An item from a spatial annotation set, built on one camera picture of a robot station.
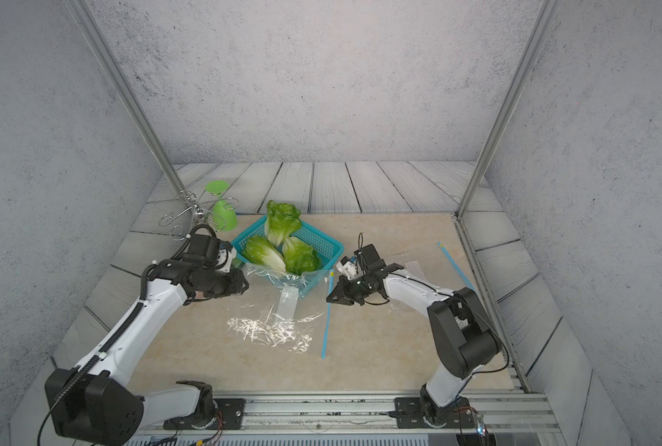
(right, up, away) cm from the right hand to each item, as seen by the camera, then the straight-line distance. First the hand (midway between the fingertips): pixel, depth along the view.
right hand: (328, 300), depth 83 cm
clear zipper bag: (-12, -4, +2) cm, 13 cm away
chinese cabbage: (-17, +24, +16) cm, 34 cm away
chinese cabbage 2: (-10, +12, +12) cm, 20 cm away
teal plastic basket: (0, +13, +19) cm, 23 cm away
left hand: (-23, +5, -3) cm, 24 cm away
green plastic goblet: (-35, +26, +9) cm, 44 cm away
